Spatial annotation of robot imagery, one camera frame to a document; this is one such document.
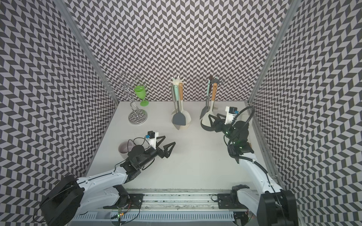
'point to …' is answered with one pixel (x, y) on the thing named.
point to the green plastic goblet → (140, 91)
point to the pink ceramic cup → (124, 148)
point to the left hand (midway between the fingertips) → (170, 141)
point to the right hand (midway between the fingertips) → (213, 117)
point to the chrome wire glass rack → (138, 116)
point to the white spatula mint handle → (208, 93)
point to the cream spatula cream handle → (173, 98)
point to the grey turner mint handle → (178, 118)
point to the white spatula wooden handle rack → (186, 115)
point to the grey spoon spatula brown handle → (204, 111)
